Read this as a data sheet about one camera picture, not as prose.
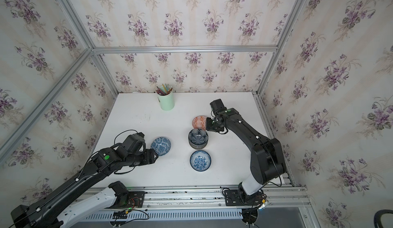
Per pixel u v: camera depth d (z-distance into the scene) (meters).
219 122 0.63
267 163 0.44
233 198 0.73
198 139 0.88
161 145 0.91
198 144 0.85
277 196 0.76
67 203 0.43
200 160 0.86
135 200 0.73
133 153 0.57
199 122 1.01
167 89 1.04
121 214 0.71
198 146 0.83
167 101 1.04
